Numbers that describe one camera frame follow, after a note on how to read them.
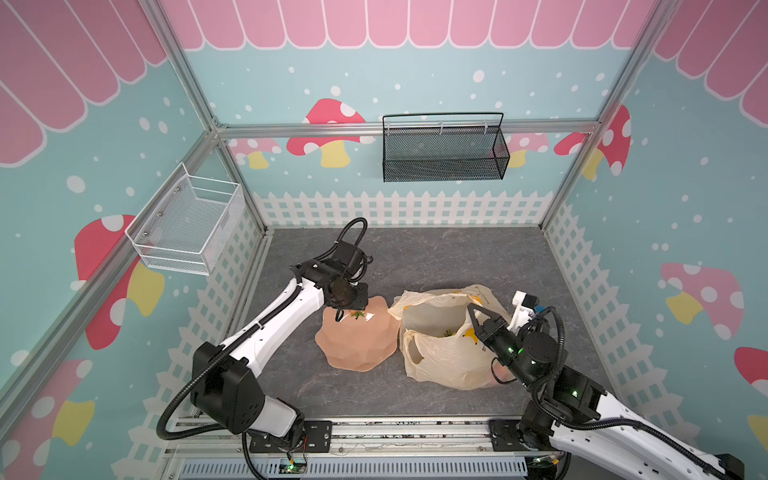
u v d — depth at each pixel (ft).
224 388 1.35
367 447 2.42
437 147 3.09
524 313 2.01
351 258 2.10
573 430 1.63
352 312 2.64
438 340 2.25
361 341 2.90
